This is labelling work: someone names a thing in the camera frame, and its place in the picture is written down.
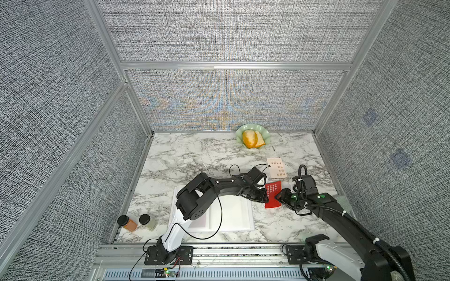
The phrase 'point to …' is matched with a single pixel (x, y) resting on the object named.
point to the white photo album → (228, 213)
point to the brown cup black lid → (125, 221)
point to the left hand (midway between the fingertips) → (270, 201)
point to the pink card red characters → (276, 168)
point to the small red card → (272, 188)
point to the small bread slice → (261, 141)
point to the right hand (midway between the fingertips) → (276, 194)
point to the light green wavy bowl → (263, 130)
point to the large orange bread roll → (250, 138)
